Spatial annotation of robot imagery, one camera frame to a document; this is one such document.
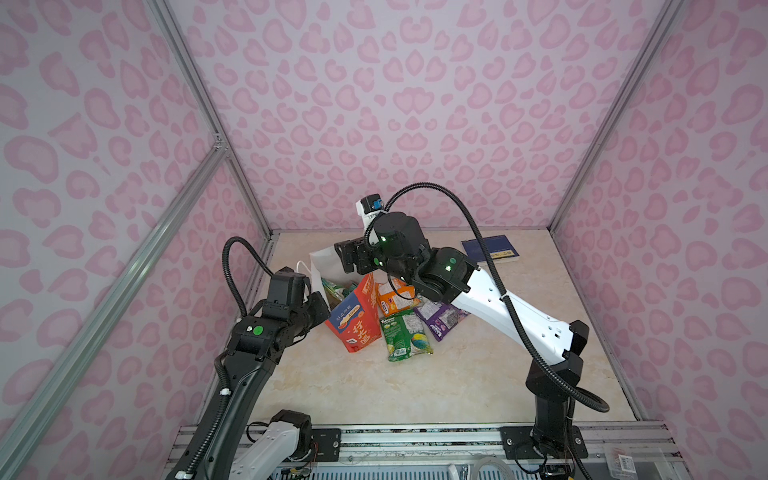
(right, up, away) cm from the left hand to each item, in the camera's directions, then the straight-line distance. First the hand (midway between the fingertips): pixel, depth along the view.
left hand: (325, 300), depth 73 cm
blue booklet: (+56, +14, +41) cm, 71 cm away
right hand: (+7, +15, -9) cm, 19 cm away
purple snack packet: (+31, -8, +19) cm, 37 cm away
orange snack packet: (+15, -4, +23) cm, 28 cm away
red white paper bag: (+7, -6, +5) cm, 10 cm away
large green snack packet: (+20, -13, +15) cm, 28 cm away
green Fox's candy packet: (+3, +1, +7) cm, 8 cm away
